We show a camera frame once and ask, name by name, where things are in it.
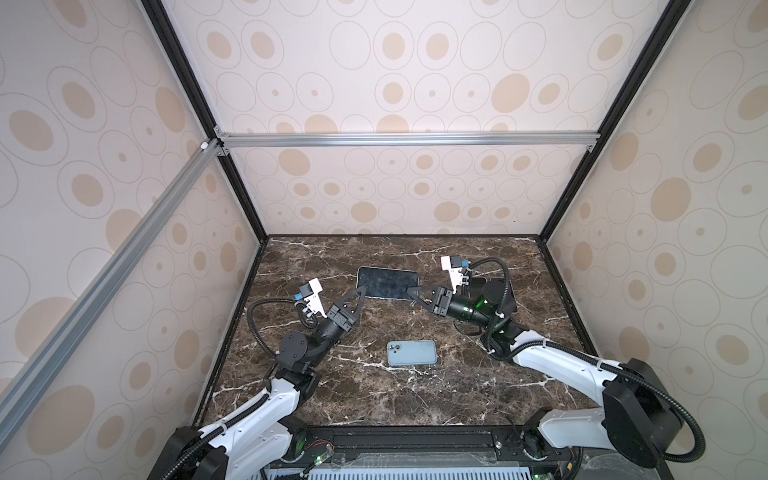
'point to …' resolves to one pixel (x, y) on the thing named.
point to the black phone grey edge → (386, 283)
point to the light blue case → (412, 352)
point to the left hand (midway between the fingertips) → (373, 293)
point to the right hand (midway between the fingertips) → (410, 297)
